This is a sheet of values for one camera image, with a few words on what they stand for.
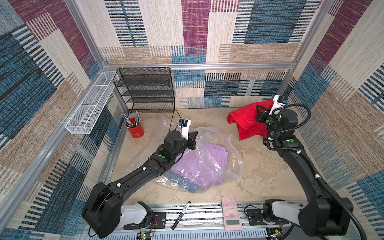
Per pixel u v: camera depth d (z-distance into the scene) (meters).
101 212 0.40
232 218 0.73
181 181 0.81
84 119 0.71
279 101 0.63
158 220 0.73
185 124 0.66
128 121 0.99
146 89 1.09
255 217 0.73
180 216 0.74
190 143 0.69
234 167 0.85
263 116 0.66
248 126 0.78
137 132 1.00
